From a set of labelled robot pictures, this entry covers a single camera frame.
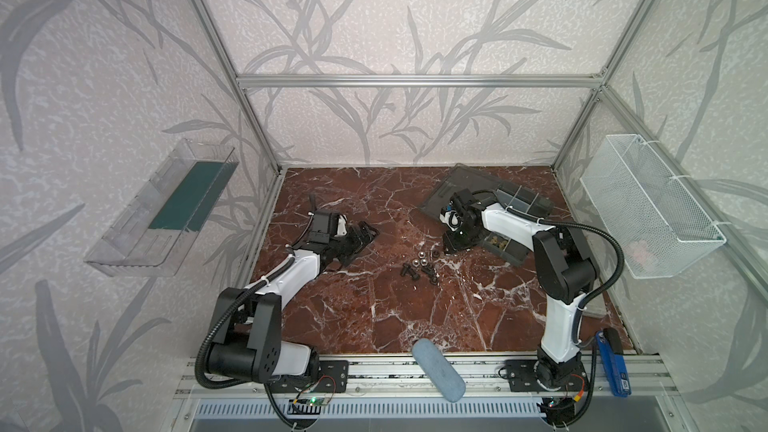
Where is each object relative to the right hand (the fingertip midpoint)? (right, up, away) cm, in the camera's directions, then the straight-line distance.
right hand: (450, 239), depth 97 cm
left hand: (-24, +4, -9) cm, 26 cm away
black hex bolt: (-15, -8, -5) cm, 18 cm away
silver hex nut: (-9, -7, -3) cm, 12 cm away
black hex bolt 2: (-6, -11, -6) cm, 15 cm away
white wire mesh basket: (+37, +7, -36) cm, 52 cm away
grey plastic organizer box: (+24, +14, +8) cm, 28 cm away
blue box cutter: (+37, -28, -24) cm, 52 cm away
